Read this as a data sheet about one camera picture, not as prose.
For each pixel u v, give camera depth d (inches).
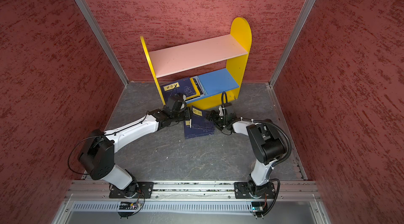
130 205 27.7
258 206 28.0
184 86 36.2
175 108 26.4
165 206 30.5
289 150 17.7
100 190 29.9
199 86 39.3
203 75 42.2
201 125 34.6
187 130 37.6
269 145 19.5
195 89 36.9
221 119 32.9
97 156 17.3
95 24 34.4
